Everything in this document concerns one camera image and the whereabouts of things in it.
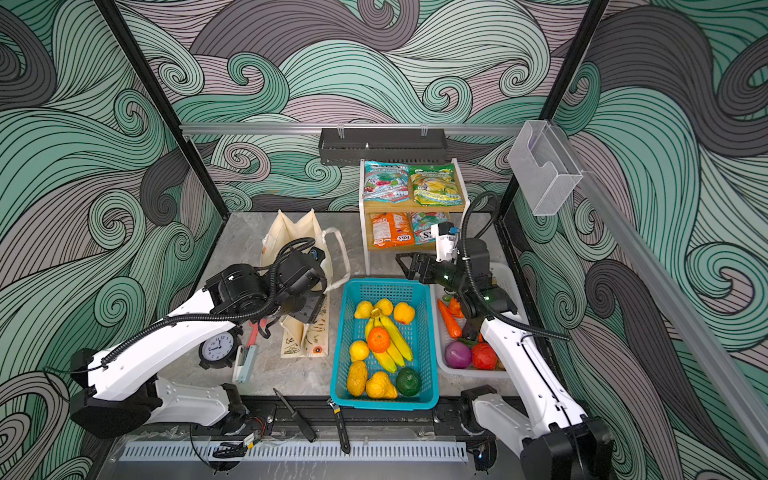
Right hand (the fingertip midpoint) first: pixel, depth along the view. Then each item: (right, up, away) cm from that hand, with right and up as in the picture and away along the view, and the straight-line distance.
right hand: (410, 258), depth 73 cm
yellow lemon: (-12, -17, +14) cm, 25 cm away
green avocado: (0, -31, +1) cm, 31 cm away
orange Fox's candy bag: (-4, +8, +18) cm, 20 cm away
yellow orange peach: (0, -17, +14) cm, 22 cm away
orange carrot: (+14, -20, +14) cm, 29 cm away
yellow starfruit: (-13, -31, +2) cm, 34 cm away
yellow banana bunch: (-2, -26, +8) cm, 28 cm away
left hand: (-23, -8, -5) cm, 25 cm away
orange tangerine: (-8, -22, +5) cm, 24 cm away
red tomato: (+20, -26, +3) cm, 33 cm away
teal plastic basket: (-16, -25, +10) cm, 31 cm away
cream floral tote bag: (-31, -25, +12) cm, 42 cm away
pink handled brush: (-45, -28, +8) cm, 53 cm away
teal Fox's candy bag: (+6, +10, +19) cm, 22 cm away
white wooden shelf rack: (-11, +13, +3) cm, 17 cm away
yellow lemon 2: (-6, -16, +17) cm, 24 cm away
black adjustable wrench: (-16, -43, -4) cm, 46 cm away
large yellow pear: (-8, -32, 0) cm, 33 cm away
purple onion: (+13, -26, +4) cm, 30 cm away
